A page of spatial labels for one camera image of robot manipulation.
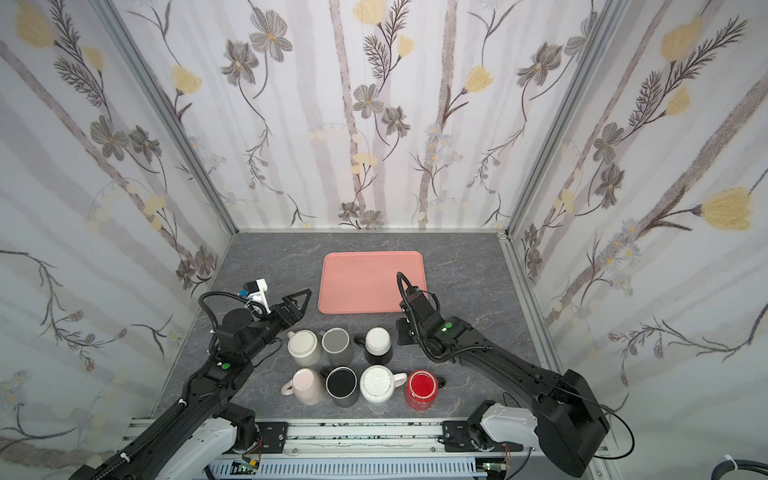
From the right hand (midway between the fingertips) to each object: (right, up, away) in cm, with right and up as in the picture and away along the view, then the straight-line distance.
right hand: (394, 321), depth 82 cm
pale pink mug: (-22, -15, -8) cm, 28 cm away
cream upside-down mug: (-26, -7, 0) cm, 27 cm away
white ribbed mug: (-4, -14, -6) cm, 16 cm away
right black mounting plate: (+16, -28, -8) cm, 33 cm away
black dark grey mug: (-14, -15, -6) cm, 21 cm away
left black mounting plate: (-31, -28, -7) cm, 42 cm away
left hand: (-25, +9, -5) cm, 27 cm away
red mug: (+7, -16, -7) cm, 19 cm away
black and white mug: (-5, -7, 0) cm, 8 cm away
